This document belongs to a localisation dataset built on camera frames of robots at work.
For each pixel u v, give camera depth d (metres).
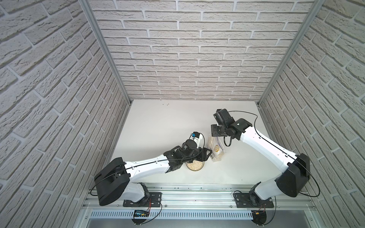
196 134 0.71
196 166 0.81
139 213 0.72
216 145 0.80
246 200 0.71
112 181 0.42
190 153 0.61
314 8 0.70
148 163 0.51
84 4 0.69
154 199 0.74
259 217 0.71
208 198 1.37
